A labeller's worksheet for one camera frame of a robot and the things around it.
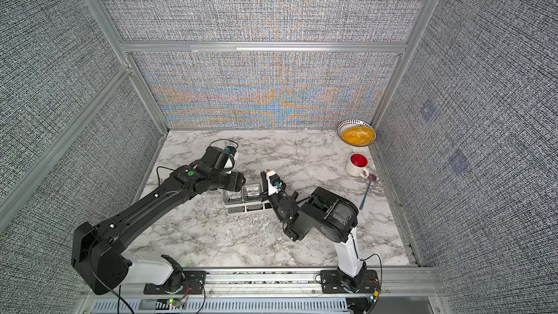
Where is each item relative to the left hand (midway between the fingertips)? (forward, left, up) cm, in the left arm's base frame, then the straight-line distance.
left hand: (242, 177), depth 80 cm
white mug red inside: (+11, -49, -11) cm, 51 cm away
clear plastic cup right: (+3, -2, -18) cm, 18 cm away
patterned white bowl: (+31, -54, -11) cm, 63 cm away
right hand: (+4, -8, -1) cm, 9 cm away
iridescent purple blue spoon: (+8, -56, -17) cm, 59 cm away
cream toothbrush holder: (-5, +5, -16) cm, 17 cm away
